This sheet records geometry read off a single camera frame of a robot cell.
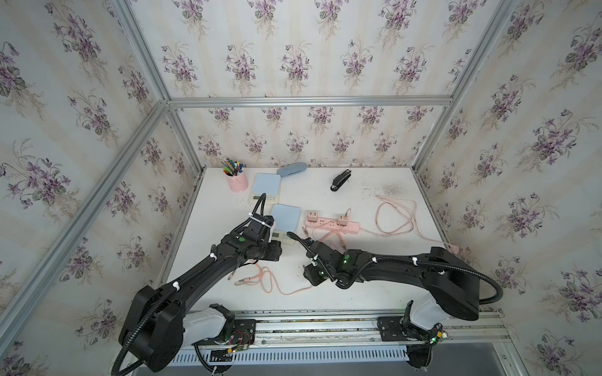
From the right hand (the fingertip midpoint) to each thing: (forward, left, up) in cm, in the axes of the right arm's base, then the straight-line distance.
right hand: (311, 273), depth 83 cm
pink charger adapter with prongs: (+23, 0, +2) cm, 23 cm away
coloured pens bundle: (+45, +37, +9) cm, 58 cm away
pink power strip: (+19, -17, -1) cm, 26 cm away
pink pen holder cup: (+40, +34, +3) cm, 52 cm away
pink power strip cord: (+31, -47, -3) cm, 56 cm away
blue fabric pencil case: (+54, +10, -1) cm, 55 cm away
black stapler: (+45, -14, +1) cm, 47 cm away
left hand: (+6, +13, +5) cm, 15 cm away
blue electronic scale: (+27, +11, -8) cm, 31 cm away
